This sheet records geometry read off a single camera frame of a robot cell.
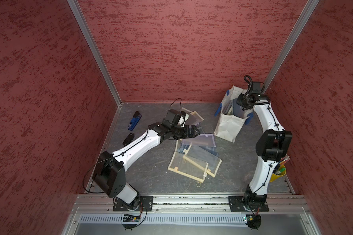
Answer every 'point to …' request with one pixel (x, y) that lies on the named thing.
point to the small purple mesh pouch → (202, 140)
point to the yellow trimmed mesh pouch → (227, 108)
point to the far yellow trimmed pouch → (193, 118)
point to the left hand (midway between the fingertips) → (193, 136)
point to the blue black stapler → (136, 119)
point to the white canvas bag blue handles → (232, 115)
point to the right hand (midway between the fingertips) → (239, 102)
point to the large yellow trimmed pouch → (193, 169)
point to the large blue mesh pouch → (238, 109)
